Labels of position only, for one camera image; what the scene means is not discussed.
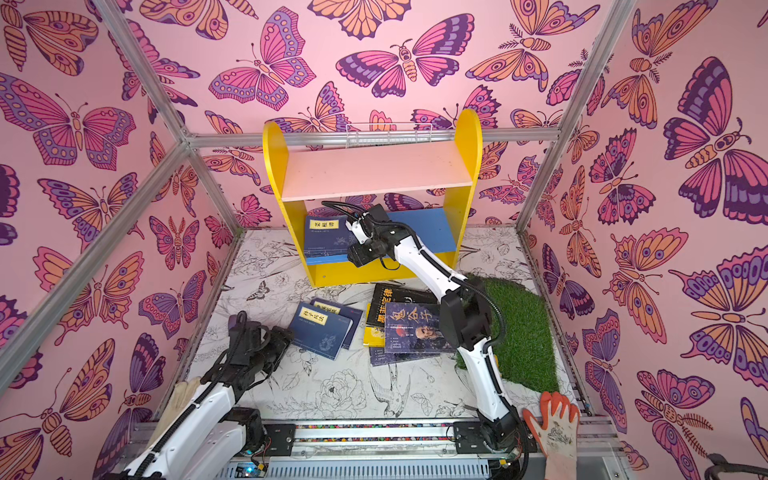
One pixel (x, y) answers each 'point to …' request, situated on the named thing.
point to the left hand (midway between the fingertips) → (292, 334)
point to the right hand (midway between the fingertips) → (357, 249)
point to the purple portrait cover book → (415, 327)
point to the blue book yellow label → (318, 331)
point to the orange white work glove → (558, 437)
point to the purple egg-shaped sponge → (232, 320)
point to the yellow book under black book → (374, 335)
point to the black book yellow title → (395, 293)
